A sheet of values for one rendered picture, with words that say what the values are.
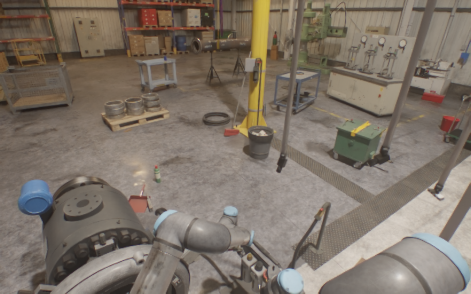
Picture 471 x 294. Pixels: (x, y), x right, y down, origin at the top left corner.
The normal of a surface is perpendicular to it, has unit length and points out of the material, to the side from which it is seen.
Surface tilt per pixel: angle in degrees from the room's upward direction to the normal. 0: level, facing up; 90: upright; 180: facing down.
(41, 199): 90
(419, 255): 5
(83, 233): 9
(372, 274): 30
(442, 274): 35
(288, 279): 19
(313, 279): 0
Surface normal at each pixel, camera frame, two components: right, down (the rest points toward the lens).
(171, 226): -0.16, -0.55
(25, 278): 0.02, -0.88
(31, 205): 0.62, 0.38
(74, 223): -0.17, -0.79
